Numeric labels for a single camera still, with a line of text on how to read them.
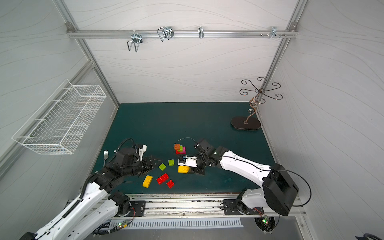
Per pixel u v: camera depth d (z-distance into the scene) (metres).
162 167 0.84
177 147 0.88
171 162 0.88
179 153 0.93
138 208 0.73
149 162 0.67
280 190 0.41
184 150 0.91
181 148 0.88
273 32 0.77
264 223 0.72
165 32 0.77
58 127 0.68
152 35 0.78
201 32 0.78
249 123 1.07
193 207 0.75
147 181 0.80
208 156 0.62
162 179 0.82
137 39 0.78
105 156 0.92
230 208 0.74
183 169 0.76
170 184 0.80
